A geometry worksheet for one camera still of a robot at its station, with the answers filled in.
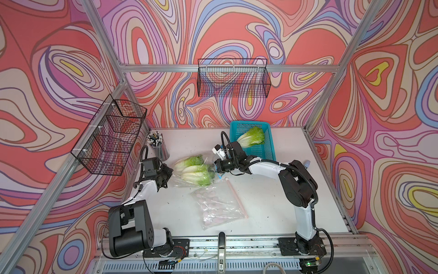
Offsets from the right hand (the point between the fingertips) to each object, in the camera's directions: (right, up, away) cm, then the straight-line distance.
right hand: (210, 173), depth 87 cm
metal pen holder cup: (-30, +17, +3) cm, 34 cm away
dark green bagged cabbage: (-4, 0, -3) cm, 4 cm away
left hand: (-20, +2, +4) cm, 21 cm away
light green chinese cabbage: (+27, +20, +17) cm, 38 cm away
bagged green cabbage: (-7, +7, +3) cm, 11 cm away
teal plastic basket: (+33, +11, +18) cm, 39 cm away
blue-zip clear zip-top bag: (-16, -4, -3) cm, 17 cm away
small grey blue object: (+57, +4, +11) cm, 58 cm away
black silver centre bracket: (+6, -31, -20) cm, 38 cm away
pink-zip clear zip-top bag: (+4, -15, -4) cm, 16 cm away
